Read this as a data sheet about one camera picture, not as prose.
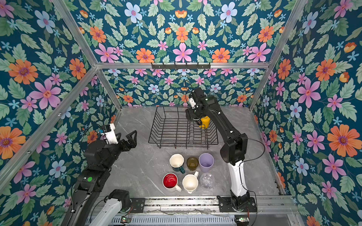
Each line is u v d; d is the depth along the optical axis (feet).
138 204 2.42
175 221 2.51
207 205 2.46
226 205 2.41
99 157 1.58
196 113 2.44
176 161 2.87
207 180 2.69
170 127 3.44
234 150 1.72
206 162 2.78
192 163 2.82
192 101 2.63
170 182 2.63
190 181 2.49
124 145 1.95
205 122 3.13
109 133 1.84
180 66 3.06
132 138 2.02
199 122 2.78
